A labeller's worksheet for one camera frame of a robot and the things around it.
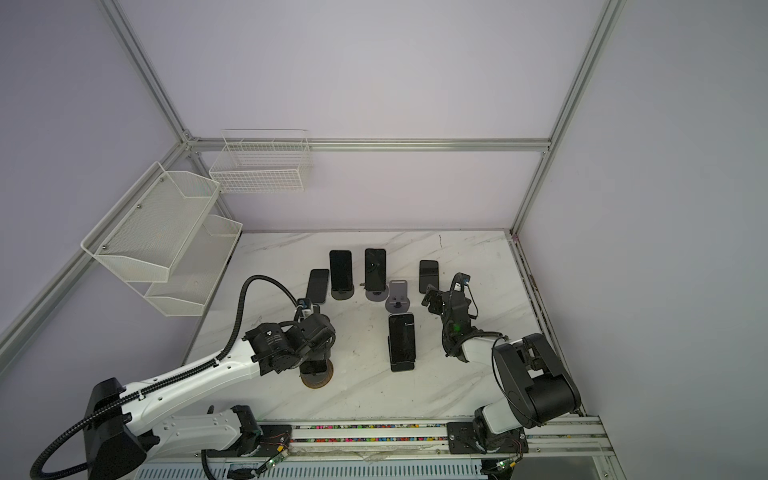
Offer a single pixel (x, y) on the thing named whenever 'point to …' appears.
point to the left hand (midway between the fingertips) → (311, 344)
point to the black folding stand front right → (401, 366)
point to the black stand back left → (344, 295)
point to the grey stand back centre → (377, 295)
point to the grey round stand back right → (398, 301)
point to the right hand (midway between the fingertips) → (439, 288)
